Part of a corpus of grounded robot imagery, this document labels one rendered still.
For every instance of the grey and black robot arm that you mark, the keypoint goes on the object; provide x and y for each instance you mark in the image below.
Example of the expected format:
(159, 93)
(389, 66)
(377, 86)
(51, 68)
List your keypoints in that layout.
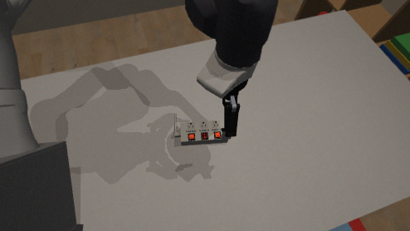
(240, 28)

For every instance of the grey power strip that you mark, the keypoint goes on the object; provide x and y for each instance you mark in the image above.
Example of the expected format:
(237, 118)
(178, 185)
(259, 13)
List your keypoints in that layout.
(200, 132)

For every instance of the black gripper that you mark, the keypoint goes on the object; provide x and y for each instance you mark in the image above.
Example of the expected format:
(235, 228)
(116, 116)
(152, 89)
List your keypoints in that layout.
(231, 110)

